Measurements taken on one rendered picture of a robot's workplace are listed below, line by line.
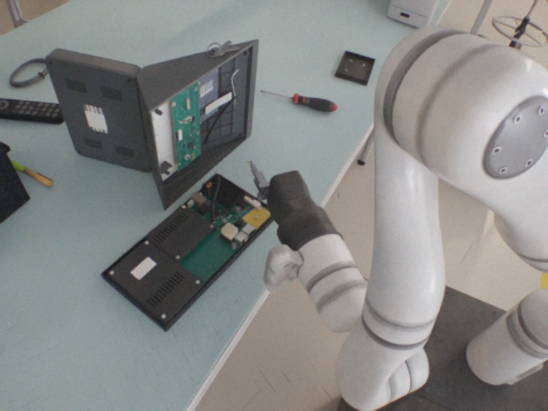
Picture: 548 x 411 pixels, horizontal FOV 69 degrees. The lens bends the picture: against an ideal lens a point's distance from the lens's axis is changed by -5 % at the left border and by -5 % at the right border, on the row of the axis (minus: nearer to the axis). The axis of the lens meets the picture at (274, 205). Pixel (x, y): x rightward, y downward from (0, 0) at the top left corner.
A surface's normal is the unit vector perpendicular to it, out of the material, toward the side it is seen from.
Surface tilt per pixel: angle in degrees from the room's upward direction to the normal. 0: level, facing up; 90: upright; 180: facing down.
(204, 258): 0
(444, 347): 0
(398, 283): 60
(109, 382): 0
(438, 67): 44
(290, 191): 20
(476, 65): 34
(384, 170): 77
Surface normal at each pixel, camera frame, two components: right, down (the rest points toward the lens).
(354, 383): -0.80, 0.07
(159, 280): 0.10, -0.63
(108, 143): -0.25, 0.74
